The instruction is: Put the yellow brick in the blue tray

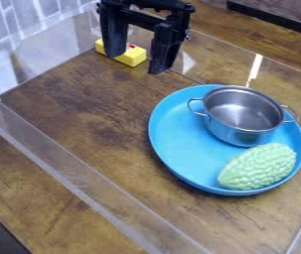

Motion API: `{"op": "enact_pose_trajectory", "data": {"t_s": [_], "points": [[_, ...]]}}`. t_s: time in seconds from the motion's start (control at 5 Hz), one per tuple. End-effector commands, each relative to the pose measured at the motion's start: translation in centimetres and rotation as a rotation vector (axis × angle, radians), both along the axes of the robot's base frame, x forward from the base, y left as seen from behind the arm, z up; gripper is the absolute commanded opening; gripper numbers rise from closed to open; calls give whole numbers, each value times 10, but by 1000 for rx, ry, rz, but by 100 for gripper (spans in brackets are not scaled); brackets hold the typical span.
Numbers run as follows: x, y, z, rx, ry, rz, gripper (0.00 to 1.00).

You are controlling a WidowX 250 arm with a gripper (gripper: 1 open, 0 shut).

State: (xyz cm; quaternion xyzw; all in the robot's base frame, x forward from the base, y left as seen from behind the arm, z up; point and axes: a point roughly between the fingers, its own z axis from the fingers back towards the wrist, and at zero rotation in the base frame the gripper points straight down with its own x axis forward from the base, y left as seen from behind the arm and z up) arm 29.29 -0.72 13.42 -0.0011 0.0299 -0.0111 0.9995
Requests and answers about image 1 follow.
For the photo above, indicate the clear acrylic enclosure wall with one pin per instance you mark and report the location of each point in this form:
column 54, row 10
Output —
column 84, row 188

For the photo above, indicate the yellow toy brick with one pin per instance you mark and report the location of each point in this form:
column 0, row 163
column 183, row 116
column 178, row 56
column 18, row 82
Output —
column 133, row 56

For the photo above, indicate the small steel pot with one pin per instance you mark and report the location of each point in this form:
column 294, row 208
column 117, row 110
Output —
column 241, row 115

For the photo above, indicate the green bitter gourd toy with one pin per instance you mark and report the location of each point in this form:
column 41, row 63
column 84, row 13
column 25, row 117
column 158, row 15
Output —
column 258, row 167

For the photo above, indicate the dark baseboard strip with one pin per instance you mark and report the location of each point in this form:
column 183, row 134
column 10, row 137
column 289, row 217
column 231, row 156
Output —
column 263, row 16

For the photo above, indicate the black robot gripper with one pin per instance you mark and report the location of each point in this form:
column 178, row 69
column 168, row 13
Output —
column 119, row 13

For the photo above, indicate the blue round tray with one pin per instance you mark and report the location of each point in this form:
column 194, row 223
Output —
column 195, row 155

